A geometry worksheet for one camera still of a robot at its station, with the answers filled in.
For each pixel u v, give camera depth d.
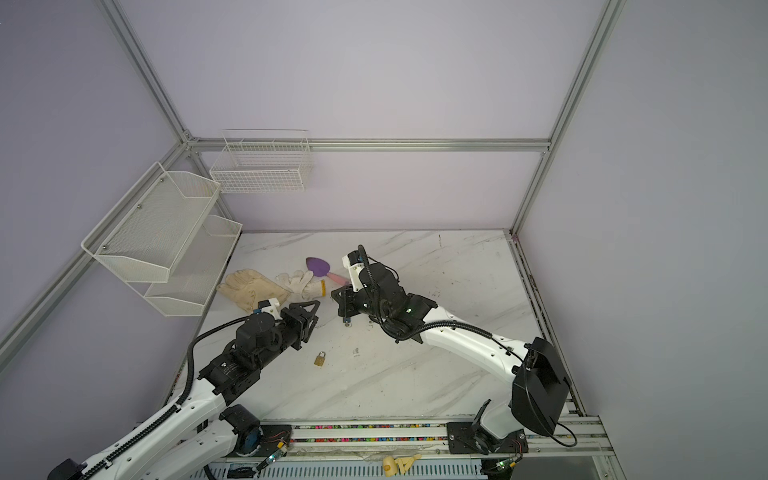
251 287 1.04
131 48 0.73
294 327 0.67
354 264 0.65
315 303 0.74
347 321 0.95
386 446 0.73
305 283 1.04
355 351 0.88
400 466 0.69
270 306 0.72
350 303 0.65
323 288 1.03
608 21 0.69
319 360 0.87
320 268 1.08
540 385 0.41
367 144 0.93
